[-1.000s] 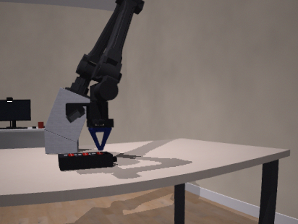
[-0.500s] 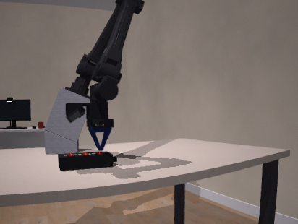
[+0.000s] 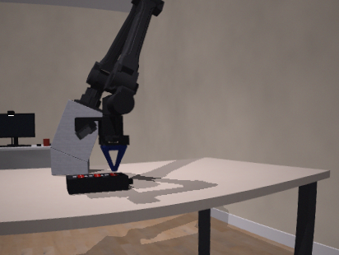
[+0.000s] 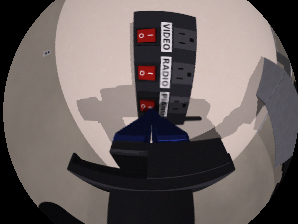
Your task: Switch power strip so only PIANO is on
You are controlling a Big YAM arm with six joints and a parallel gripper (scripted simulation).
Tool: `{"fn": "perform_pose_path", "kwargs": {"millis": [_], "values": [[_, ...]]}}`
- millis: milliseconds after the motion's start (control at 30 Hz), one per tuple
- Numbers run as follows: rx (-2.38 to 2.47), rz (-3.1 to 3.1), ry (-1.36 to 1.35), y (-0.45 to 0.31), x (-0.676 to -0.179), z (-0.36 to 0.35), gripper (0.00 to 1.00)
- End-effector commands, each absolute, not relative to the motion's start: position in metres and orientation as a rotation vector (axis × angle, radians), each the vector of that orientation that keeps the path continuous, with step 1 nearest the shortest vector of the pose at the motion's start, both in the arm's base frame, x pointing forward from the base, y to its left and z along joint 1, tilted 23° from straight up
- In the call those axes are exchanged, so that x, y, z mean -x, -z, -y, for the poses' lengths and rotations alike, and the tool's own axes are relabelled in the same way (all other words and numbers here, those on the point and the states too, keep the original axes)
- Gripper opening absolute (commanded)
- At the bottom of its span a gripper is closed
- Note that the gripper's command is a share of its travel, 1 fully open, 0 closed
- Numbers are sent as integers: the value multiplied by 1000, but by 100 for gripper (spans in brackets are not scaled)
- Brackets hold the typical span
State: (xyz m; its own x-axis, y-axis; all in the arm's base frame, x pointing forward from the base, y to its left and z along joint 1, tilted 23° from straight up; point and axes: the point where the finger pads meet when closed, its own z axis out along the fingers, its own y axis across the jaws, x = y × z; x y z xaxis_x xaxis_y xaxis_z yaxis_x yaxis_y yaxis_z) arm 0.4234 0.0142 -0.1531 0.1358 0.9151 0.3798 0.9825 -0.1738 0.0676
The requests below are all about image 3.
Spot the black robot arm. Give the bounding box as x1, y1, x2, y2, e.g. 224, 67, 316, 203
74, 0, 165, 140

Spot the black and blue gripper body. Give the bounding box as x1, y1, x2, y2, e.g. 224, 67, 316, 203
99, 115, 129, 146

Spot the black power strip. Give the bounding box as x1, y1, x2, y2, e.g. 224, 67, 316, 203
66, 172, 133, 194

